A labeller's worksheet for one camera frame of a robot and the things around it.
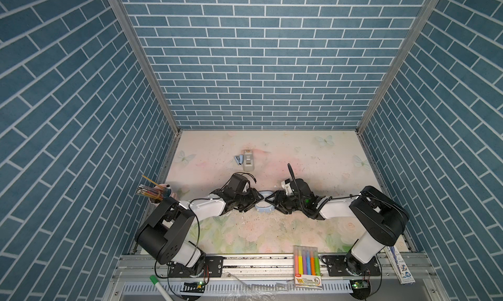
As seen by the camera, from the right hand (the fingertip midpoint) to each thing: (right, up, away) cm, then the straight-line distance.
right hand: (268, 203), depth 86 cm
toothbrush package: (+50, -21, -14) cm, 56 cm away
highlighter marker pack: (+15, -21, -13) cm, 28 cm away
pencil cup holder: (-47, +6, -5) cm, 48 cm away
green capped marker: (-42, -24, -15) cm, 50 cm away
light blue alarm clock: (-2, -1, 0) cm, 2 cm away
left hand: (-1, 0, +1) cm, 1 cm away
